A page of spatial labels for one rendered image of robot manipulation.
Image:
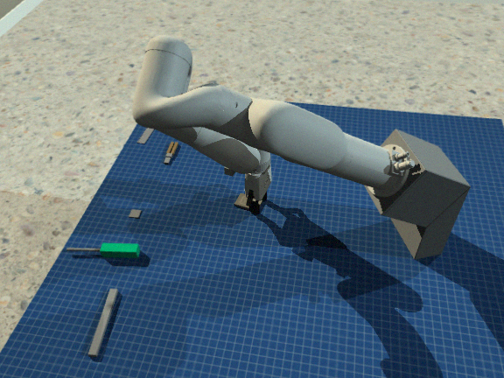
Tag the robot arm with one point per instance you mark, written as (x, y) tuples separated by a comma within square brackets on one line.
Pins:
[(239, 131)]

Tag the green-handled screwdriver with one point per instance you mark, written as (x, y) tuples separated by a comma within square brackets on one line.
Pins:
[(122, 250)]

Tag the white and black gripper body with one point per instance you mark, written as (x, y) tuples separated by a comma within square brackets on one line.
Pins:
[(260, 183)]

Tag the grey square tile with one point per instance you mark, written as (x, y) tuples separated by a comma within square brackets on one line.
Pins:
[(134, 213)]

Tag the grey long bar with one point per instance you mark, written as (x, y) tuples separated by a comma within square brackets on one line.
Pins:
[(103, 323)]

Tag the dark blue grid mat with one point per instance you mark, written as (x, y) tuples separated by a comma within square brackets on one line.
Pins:
[(316, 285)]

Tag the grey flat bar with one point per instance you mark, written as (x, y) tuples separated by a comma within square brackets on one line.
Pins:
[(144, 137)]

